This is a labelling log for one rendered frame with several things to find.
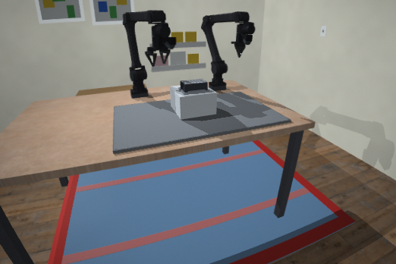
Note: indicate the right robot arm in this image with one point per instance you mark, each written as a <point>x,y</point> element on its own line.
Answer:
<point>160,29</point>

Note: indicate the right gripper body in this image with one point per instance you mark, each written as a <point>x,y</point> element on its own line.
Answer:
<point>162,49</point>

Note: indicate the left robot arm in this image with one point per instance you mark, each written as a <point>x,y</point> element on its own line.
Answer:
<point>247,28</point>

